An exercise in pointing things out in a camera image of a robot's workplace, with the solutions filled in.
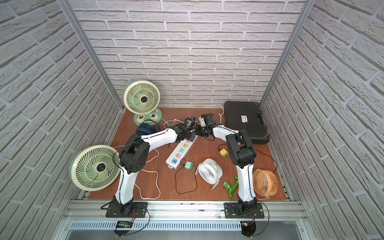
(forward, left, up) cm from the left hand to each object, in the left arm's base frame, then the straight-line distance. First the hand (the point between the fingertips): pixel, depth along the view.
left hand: (188, 129), depth 100 cm
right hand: (0, -6, -2) cm, 6 cm away
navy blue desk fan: (-4, +28, +5) cm, 28 cm away
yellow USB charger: (-17, -23, -3) cm, 29 cm away
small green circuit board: (-53, +31, -9) cm, 62 cm away
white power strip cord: (+14, -24, -1) cm, 28 cm away
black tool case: (+11, -38, +3) cm, 40 cm away
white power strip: (-16, +5, -3) cm, 17 cm away
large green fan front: (-31, +46, +8) cm, 56 cm away
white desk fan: (-32, -12, +7) cm, 35 cm away
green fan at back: (+11, +29, +19) cm, 36 cm away
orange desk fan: (-38, -40, +4) cm, 55 cm away
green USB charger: (-24, -1, -3) cm, 25 cm away
